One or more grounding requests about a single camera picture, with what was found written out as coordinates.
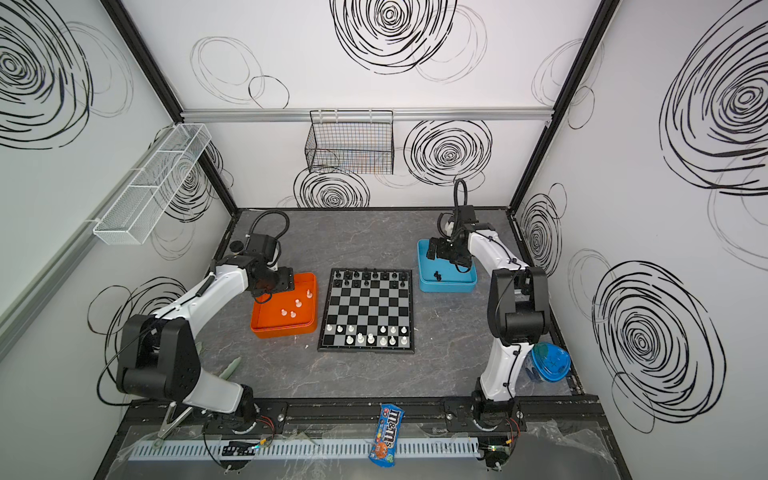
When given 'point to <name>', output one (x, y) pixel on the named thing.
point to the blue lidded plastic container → (553, 362)
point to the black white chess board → (368, 310)
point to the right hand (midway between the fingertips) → (439, 254)
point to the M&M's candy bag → (384, 447)
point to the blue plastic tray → (441, 275)
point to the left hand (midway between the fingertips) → (285, 282)
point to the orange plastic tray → (288, 312)
